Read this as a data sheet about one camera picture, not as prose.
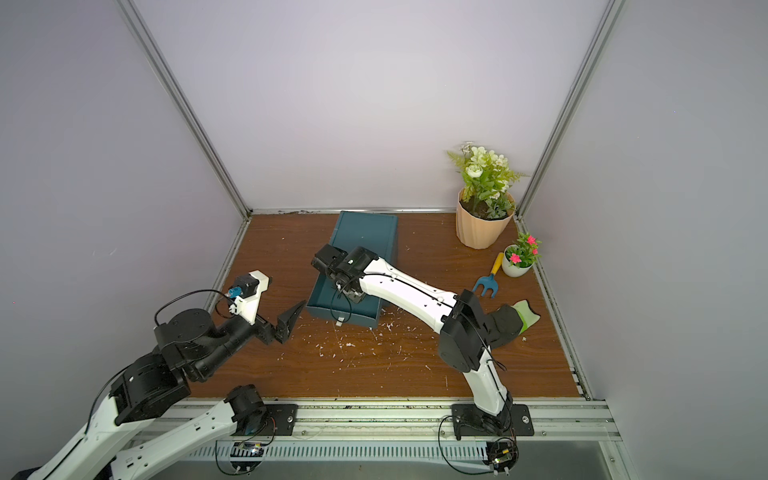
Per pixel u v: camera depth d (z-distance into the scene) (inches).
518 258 35.8
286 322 20.6
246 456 28.4
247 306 19.3
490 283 38.7
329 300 30.1
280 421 28.7
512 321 35.4
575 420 29.2
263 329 20.1
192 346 16.1
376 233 33.6
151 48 29.9
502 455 27.6
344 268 21.8
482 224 37.5
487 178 35.4
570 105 34.3
